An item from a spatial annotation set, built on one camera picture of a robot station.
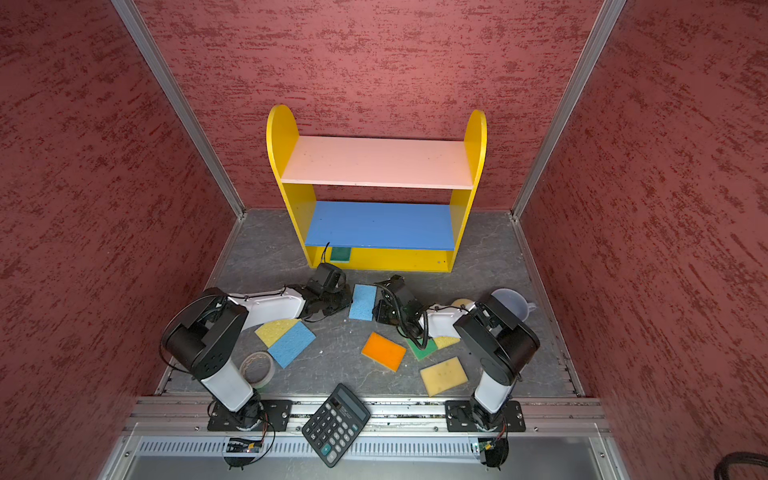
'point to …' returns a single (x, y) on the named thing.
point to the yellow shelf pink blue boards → (395, 202)
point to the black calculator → (335, 424)
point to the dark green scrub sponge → (340, 254)
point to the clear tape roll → (258, 368)
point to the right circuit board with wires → (496, 449)
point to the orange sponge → (384, 351)
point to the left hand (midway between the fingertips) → (354, 304)
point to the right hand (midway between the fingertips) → (372, 318)
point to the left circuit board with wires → (239, 445)
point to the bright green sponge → (421, 354)
